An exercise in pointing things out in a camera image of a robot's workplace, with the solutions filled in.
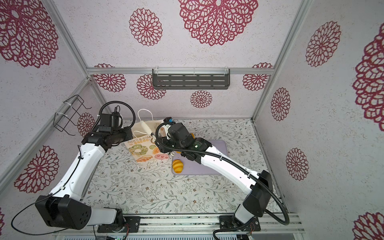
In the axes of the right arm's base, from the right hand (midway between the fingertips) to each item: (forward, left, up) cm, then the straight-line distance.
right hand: (158, 138), depth 69 cm
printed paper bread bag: (+5, +13, -14) cm, 19 cm away
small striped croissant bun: (+1, -7, -28) cm, 28 cm away
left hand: (+7, +18, -7) cm, 21 cm away
